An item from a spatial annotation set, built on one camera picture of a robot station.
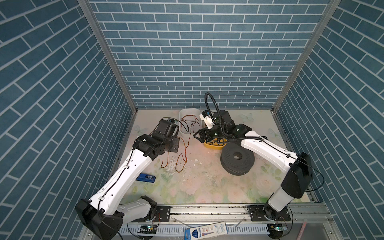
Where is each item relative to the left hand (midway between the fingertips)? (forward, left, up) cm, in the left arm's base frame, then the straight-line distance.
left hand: (175, 142), depth 75 cm
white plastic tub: (+34, -6, -21) cm, 40 cm away
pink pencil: (-36, -61, -20) cm, 73 cm away
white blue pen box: (-36, -15, -21) cm, 44 cm away
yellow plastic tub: (+12, -25, -21) cm, 34 cm away
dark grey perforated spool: (-1, -35, -18) cm, 40 cm away
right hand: (+7, -11, +1) cm, 13 cm away
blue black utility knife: (-10, +19, -19) cm, 29 cm away
